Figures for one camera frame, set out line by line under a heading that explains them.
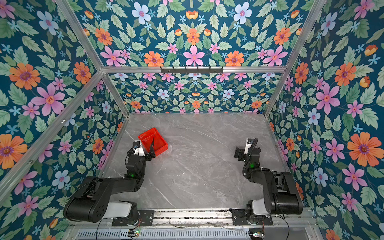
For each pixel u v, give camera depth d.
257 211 0.60
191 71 0.93
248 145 0.81
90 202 0.43
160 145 1.03
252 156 0.70
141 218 0.73
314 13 0.70
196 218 0.75
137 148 0.74
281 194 0.43
